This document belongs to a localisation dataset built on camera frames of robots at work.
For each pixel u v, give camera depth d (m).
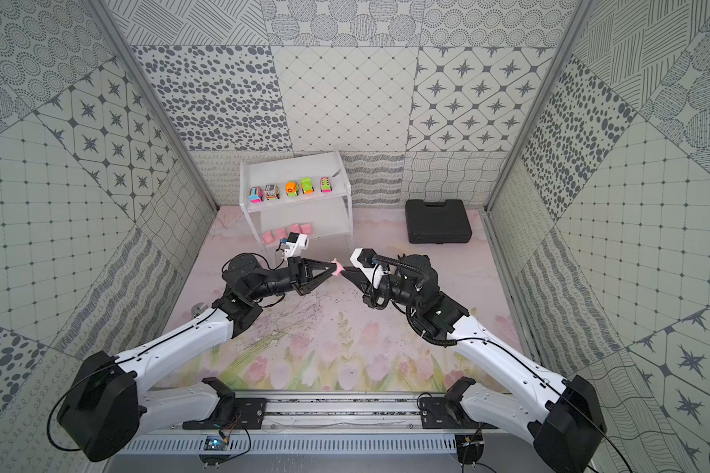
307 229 0.91
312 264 0.67
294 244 0.69
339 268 0.67
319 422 0.73
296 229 0.91
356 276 0.59
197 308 0.93
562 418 0.38
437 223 1.13
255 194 0.75
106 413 0.39
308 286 0.64
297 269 0.63
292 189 0.76
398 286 0.60
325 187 0.78
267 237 0.88
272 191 0.75
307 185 0.78
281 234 0.90
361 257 0.57
